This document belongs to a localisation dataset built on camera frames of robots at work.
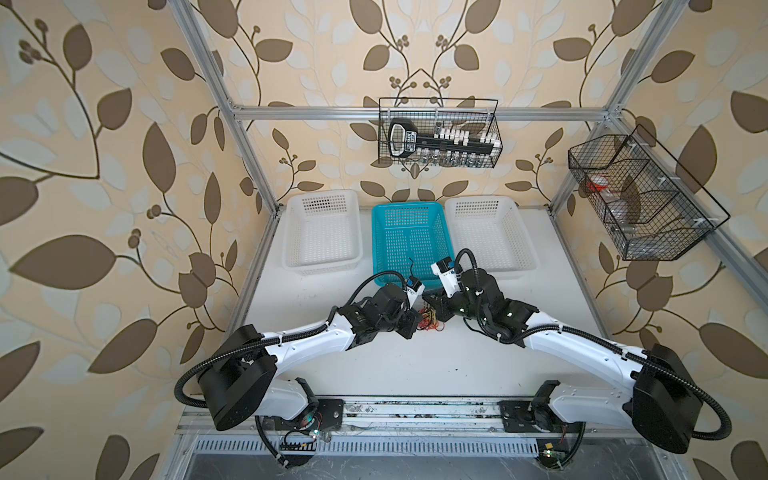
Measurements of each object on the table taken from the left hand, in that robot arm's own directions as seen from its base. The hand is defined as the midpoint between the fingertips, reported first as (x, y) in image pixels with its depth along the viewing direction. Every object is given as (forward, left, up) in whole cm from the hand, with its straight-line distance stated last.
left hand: (424, 315), depth 81 cm
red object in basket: (+30, -46, +23) cm, 60 cm away
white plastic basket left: (+39, +38, -12) cm, 55 cm away
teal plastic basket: (+36, +4, -11) cm, 38 cm away
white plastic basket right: (+42, -28, -11) cm, 52 cm away
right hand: (+2, 0, +5) cm, 6 cm away
